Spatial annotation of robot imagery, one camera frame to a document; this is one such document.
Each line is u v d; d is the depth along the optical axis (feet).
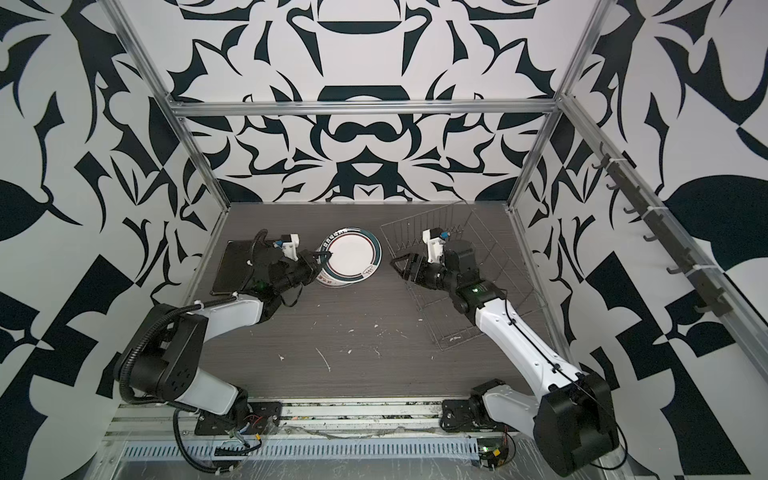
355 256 2.89
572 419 1.29
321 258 2.80
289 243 2.72
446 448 2.34
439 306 3.05
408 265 2.26
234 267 3.24
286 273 2.48
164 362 1.48
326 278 2.73
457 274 1.98
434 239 2.35
